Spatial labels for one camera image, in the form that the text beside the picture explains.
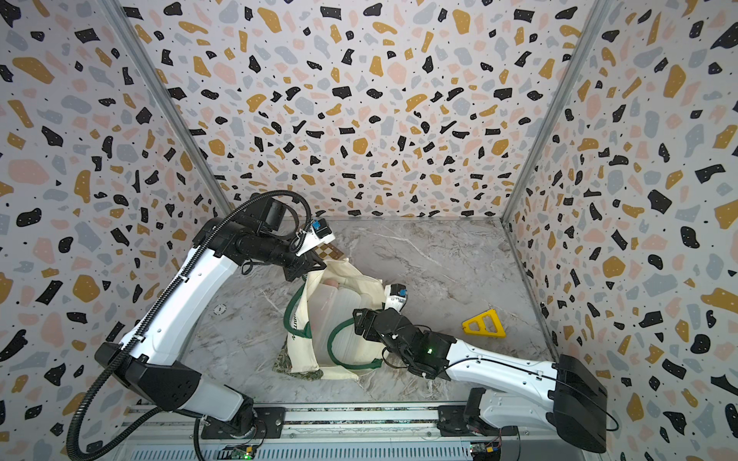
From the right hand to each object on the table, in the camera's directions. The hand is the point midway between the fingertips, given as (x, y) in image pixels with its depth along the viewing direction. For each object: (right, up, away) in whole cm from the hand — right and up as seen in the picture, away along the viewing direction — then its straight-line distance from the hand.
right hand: (362, 317), depth 75 cm
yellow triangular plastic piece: (+42, -8, +15) cm, 45 cm away
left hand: (-9, +15, -5) cm, 18 cm away
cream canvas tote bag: (-15, -8, -7) cm, 18 cm away
